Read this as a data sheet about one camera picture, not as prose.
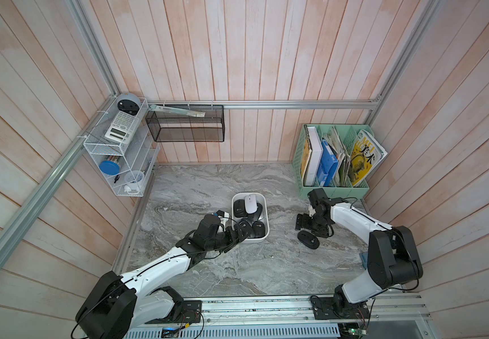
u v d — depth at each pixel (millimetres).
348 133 1035
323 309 730
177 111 911
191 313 728
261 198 981
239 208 954
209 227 626
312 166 952
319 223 763
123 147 735
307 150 879
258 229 925
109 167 777
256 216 949
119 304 400
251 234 899
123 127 778
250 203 952
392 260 451
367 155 974
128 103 803
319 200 732
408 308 767
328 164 950
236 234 714
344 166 952
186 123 1051
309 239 878
